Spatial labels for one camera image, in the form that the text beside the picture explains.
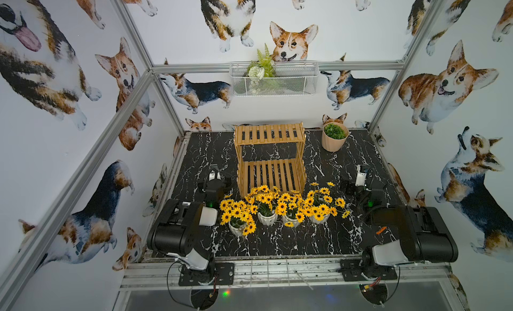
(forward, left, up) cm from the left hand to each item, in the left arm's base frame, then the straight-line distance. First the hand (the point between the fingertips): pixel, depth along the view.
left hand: (216, 171), depth 93 cm
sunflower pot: (-24, -13, +8) cm, 29 cm away
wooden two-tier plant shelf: (+16, -26, -8) cm, 31 cm away
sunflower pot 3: (-20, -32, +5) cm, 38 cm away
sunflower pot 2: (-17, -23, +7) cm, 29 cm away
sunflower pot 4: (-20, -43, +8) cm, 48 cm away
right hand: (-3, -62, 0) cm, 62 cm away
